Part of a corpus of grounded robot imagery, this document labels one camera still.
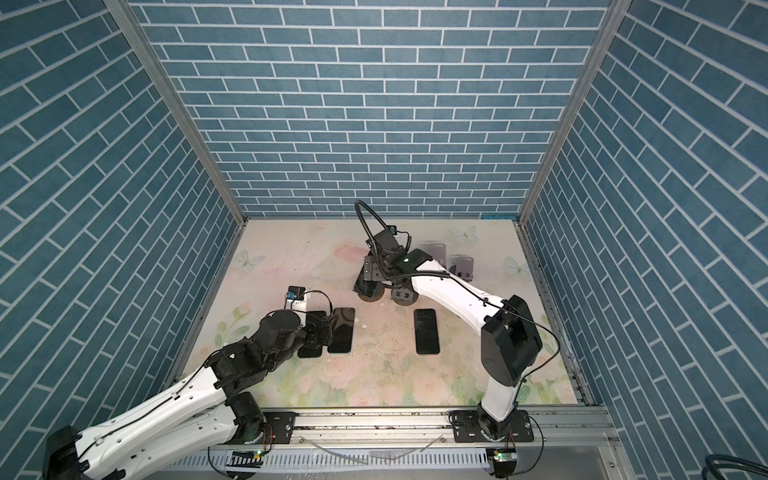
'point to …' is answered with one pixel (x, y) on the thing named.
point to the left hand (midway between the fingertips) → (326, 317)
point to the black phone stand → (309, 352)
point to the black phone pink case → (426, 331)
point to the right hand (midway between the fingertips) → (378, 263)
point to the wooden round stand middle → (369, 291)
